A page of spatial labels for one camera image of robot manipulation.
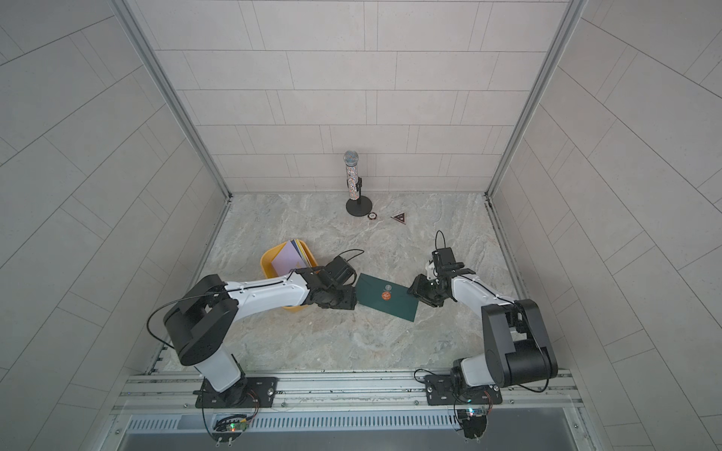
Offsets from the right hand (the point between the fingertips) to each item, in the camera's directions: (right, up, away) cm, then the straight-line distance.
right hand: (412, 291), depth 89 cm
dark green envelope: (-9, -2, 0) cm, 9 cm away
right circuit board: (+13, -29, -20) cm, 37 cm away
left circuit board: (-46, -26, -24) cm, 58 cm away
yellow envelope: (-36, +12, +2) cm, 38 cm away
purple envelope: (-41, +10, +2) cm, 42 cm away
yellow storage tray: (-48, +7, +2) cm, 48 cm away
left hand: (-18, -3, -1) cm, 18 cm away
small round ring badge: (-13, +24, +20) cm, 34 cm away
